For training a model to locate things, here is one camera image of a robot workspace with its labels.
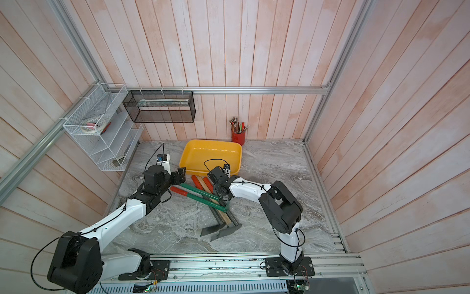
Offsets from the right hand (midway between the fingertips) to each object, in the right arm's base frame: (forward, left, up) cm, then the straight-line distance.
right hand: (219, 185), depth 96 cm
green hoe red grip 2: (-13, -2, +1) cm, 13 cm away
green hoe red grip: (-5, +7, +2) cm, 9 cm away
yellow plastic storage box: (+22, +13, -3) cm, 26 cm away
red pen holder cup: (+33, -10, +3) cm, 35 cm away
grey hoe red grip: (-22, -2, -2) cm, 22 cm away
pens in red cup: (+36, -9, +10) cm, 38 cm away
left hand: (0, +19, +13) cm, 23 cm away
